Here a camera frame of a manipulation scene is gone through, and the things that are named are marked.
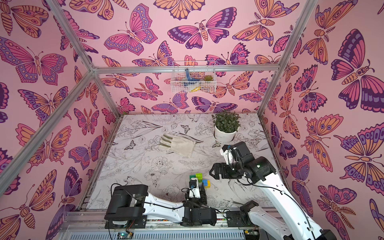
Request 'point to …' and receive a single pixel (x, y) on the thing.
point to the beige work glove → (178, 143)
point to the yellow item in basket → (196, 89)
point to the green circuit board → (124, 235)
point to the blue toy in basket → (188, 77)
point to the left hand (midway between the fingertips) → (203, 186)
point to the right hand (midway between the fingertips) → (218, 171)
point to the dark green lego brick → (192, 176)
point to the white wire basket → (193, 77)
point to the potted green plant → (226, 124)
